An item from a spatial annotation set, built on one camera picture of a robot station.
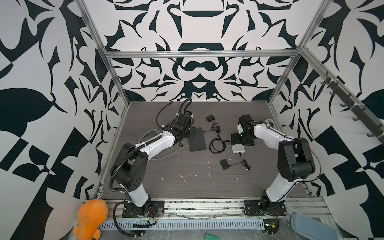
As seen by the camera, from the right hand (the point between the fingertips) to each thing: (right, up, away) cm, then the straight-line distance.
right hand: (239, 140), depth 94 cm
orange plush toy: (-72, -27, -28) cm, 82 cm away
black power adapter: (-10, -13, -6) cm, 17 cm away
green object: (-21, -39, -26) cm, 51 cm away
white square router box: (-1, -4, 0) cm, 5 cm away
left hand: (-29, +9, -3) cm, 30 cm away
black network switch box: (-25, -2, +3) cm, 25 cm away
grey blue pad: (+25, -36, -25) cm, 50 cm away
